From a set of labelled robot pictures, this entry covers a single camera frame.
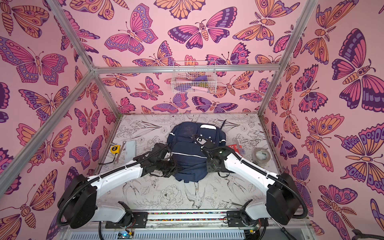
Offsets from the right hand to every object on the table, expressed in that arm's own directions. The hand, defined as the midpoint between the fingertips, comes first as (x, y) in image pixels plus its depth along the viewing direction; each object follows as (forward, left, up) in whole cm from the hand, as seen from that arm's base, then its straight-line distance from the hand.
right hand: (213, 165), depth 82 cm
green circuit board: (-31, +44, -12) cm, 55 cm away
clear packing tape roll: (+11, -32, -9) cm, 35 cm away
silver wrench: (+14, +61, -9) cm, 63 cm away
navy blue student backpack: (+5, +13, -1) cm, 14 cm away
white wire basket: (+49, +11, +25) cm, 56 cm away
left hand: (-2, +15, +2) cm, 16 cm away
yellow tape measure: (+14, +63, -6) cm, 65 cm away
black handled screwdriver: (-28, -32, -9) cm, 43 cm away
